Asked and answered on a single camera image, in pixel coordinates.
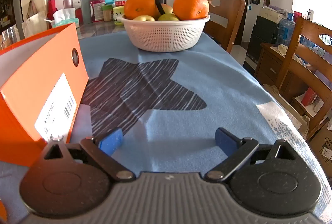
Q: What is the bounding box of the grey metal bottle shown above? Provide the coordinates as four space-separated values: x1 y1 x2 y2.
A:
80 0 93 24

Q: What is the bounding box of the red labelled jar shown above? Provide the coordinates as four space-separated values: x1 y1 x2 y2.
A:
90 0 105 22

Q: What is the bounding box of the dark curved stem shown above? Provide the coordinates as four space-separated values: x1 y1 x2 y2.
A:
155 0 166 16

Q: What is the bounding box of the red folding umbrella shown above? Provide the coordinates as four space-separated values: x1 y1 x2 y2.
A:
43 0 58 22

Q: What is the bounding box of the clear glass jar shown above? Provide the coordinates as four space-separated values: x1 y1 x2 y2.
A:
1 26 21 50

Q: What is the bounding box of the brown cardboard carton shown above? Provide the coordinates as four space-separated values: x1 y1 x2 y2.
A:
309 120 332 173

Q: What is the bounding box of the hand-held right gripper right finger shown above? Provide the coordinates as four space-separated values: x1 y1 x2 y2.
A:
204 128 298 183

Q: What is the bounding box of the orange cardboard box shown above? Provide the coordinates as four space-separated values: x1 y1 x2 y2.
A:
0 22 90 168

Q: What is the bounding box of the blue water jug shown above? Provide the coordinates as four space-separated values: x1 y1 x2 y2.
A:
277 18 296 46

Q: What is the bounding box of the white flat box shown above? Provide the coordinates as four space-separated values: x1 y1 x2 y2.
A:
259 5 293 24

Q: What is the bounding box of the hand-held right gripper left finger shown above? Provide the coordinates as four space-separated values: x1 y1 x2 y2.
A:
43 128 136 183

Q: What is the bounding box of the green tissue box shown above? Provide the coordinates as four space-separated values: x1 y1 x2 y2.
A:
50 9 79 29

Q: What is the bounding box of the beige paper bag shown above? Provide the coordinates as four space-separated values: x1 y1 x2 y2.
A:
21 0 50 38

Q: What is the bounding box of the blue printed tablecloth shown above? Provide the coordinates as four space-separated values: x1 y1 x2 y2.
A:
0 28 330 224

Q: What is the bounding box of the beige seat cushion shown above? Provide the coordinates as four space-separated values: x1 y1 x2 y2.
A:
265 84 310 136

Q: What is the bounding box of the yellow-green printed mug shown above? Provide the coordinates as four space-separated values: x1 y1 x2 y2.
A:
113 6 126 26

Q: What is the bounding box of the stack of black boxes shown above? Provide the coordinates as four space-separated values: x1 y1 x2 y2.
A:
245 15 281 69

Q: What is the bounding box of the small green-lidded jar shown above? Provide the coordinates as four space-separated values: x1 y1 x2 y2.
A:
102 5 115 22

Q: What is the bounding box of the white perforated plastic basket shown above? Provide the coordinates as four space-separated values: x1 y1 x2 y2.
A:
121 14 210 53

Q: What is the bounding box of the large orange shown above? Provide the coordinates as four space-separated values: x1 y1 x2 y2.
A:
173 0 209 21
124 0 159 20

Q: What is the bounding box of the red packet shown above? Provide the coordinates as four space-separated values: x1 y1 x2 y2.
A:
301 88 317 107

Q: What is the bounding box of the wooden drawer cabinet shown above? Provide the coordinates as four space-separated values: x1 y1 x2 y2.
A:
254 43 293 92

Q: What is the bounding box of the brown wooden chair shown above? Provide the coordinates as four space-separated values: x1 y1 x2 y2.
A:
275 17 332 142
200 0 246 54

